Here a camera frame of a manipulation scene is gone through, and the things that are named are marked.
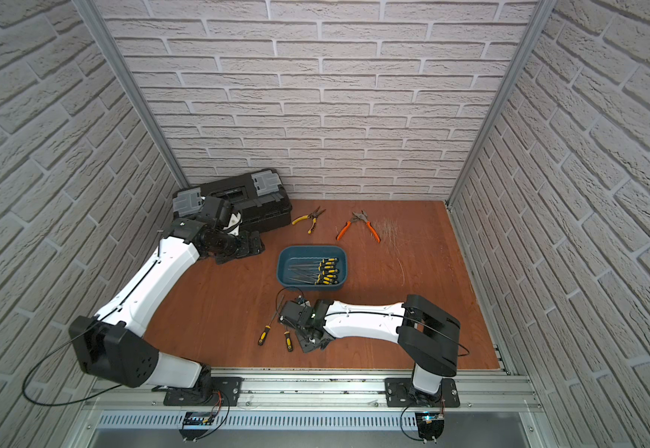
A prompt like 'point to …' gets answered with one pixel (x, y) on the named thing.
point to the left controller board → (196, 418)
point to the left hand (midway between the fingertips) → (257, 245)
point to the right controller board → (430, 425)
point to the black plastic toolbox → (261, 199)
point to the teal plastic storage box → (288, 252)
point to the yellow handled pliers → (316, 213)
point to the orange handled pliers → (356, 217)
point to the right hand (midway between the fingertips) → (315, 339)
